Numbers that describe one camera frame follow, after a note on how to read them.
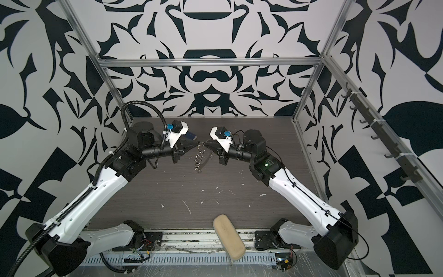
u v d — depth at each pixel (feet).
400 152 1.66
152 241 2.39
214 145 2.03
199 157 2.10
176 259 2.13
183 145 1.91
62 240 1.24
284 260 2.34
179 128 1.76
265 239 2.44
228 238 2.39
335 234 1.25
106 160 1.64
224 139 1.76
